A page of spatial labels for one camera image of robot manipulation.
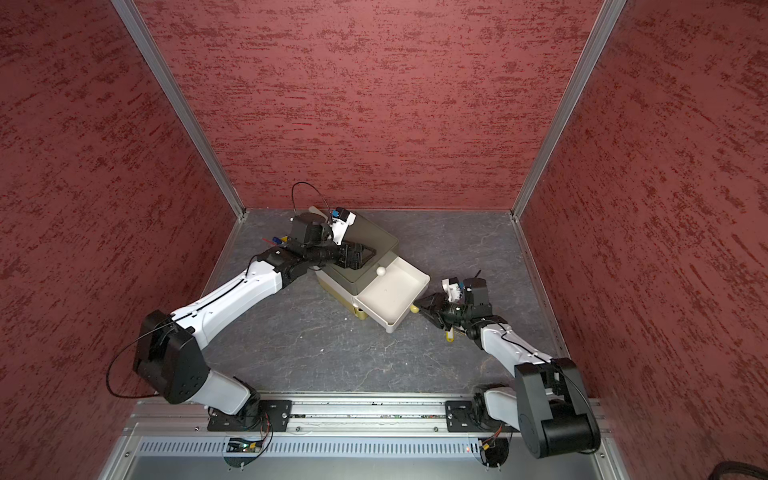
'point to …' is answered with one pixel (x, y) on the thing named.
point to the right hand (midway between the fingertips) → (415, 311)
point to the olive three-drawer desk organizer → (349, 300)
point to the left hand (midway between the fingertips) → (362, 256)
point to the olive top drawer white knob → (371, 235)
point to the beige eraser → (315, 210)
